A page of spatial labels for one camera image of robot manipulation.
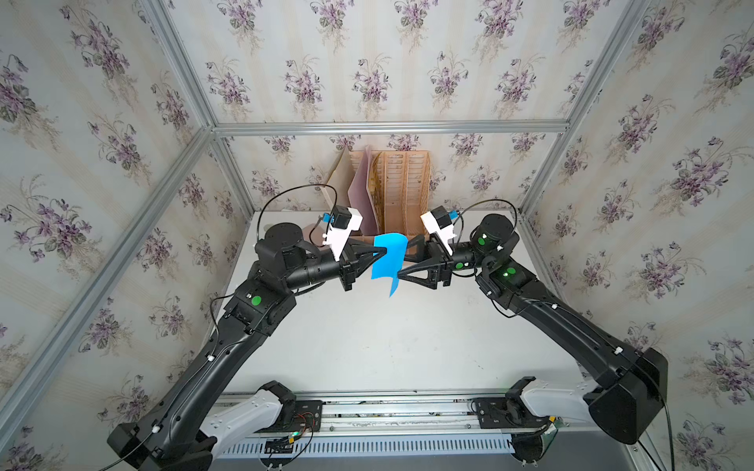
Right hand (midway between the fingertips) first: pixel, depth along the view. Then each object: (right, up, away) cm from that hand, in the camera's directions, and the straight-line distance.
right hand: (402, 268), depth 57 cm
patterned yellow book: (-6, +24, +44) cm, 51 cm away
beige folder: (-17, +25, +36) cm, 47 cm away
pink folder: (-11, +19, +33) cm, 40 cm away
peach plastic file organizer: (+8, +26, +70) cm, 75 cm away
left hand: (-3, +3, -2) cm, 5 cm away
